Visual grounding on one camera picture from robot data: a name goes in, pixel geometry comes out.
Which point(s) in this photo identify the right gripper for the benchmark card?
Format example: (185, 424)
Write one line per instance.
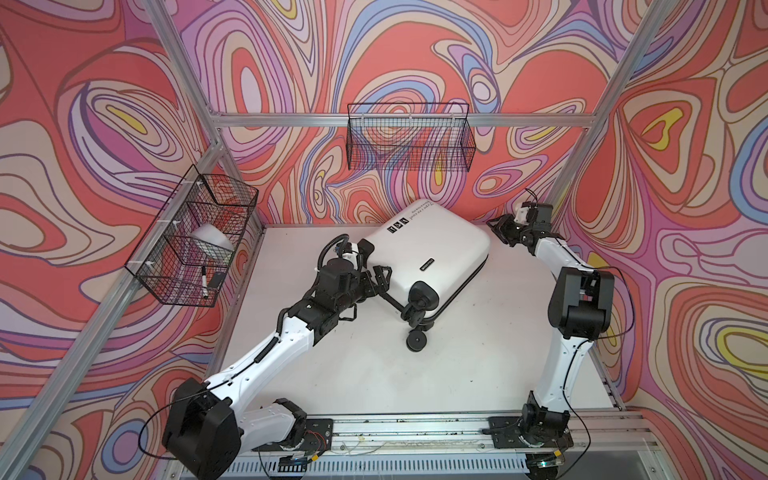
(501, 223)

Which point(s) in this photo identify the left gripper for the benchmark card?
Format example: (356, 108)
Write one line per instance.
(383, 285)

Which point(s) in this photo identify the black and white suitcase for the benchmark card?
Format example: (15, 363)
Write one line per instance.
(434, 255)

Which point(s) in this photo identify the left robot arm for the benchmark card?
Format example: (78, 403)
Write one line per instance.
(210, 422)

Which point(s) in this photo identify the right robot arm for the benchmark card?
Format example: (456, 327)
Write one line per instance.
(579, 312)

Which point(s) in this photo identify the black marker pen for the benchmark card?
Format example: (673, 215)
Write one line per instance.
(204, 283)

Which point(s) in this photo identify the green circuit board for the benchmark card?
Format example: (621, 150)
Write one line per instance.
(296, 462)

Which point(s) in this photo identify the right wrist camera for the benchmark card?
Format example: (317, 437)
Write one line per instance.
(527, 213)

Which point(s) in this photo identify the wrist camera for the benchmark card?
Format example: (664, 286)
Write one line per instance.
(527, 213)
(347, 250)

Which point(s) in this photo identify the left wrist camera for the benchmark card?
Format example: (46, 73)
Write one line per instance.
(347, 250)

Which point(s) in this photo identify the back wall wire basket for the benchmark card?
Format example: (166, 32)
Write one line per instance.
(409, 136)

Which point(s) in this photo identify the wall wire basket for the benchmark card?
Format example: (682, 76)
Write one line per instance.
(409, 136)
(168, 266)

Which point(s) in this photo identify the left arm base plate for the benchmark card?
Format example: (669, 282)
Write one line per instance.
(313, 436)

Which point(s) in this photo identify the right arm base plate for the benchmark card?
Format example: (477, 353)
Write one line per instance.
(514, 432)

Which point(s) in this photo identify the left wall wire basket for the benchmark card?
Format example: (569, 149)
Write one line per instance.
(168, 266)

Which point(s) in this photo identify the aluminium front rail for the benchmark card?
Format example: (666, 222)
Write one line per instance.
(472, 432)

